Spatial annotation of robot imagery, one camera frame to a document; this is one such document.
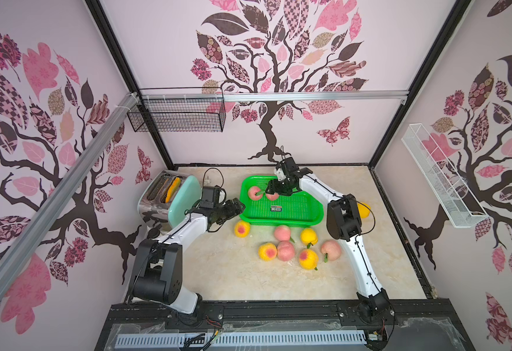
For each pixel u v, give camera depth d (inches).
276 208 40.5
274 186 37.3
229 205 32.0
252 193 39.6
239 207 32.2
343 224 25.2
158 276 17.3
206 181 43.5
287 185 32.0
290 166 34.4
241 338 27.5
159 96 35.7
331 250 32.8
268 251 32.6
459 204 25.9
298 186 31.4
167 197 33.9
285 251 32.8
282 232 34.5
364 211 37.5
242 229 35.4
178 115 48.0
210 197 28.0
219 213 30.6
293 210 40.4
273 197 40.5
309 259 32.0
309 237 34.5
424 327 28.0
